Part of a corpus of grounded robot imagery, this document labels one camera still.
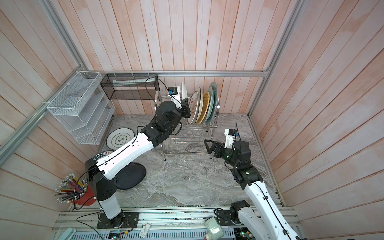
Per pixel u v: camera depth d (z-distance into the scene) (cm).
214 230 68
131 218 73
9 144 52
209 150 65
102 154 96
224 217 73
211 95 68
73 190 74
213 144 64
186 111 61
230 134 66
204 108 69
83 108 76
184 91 70
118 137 107
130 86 104
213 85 71
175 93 57
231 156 61
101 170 44
